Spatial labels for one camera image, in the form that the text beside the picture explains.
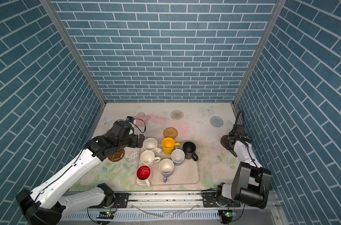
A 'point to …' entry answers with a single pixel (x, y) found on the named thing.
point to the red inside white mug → (143, 174)
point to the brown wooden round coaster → (222, 138)
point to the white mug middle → (147, 158)
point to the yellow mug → (168, 145)
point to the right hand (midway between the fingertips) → (230, 145)
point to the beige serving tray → (187, 174)
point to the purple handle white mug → (166, 166)
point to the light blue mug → (177, 156)
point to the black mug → (189, 148)
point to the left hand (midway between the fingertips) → (141, 137)
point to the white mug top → (151, 144)
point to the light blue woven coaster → (216, 121)
